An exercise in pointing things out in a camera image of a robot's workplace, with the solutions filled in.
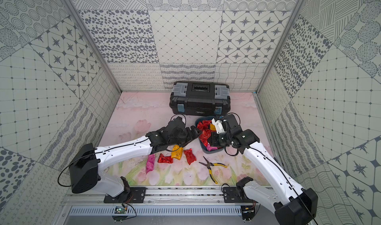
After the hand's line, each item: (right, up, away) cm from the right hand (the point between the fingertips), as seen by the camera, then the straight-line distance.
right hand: (208, 142), depth 74 cm
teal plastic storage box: (+5, +4, +21) cm, 22 cm away
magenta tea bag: (-32, -14, +6) cm, 35 cm away
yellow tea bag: (-18, -8, +11) cm, 23 cm away
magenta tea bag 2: (+2, -6, +10) cm, 12 cm away
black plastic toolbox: (-6, +23, +19) cm, 31 cm away
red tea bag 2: (-10, -11, +9) cm, 17 cm away
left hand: (-4, +5, +1) cm, 6 cm away
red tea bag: (-26, -12, +9) cm, 30 cm away
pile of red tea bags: (-1, +5, +21) cm, 22 cm away
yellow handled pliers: (+1, -15, +9) cm, 18 cm away
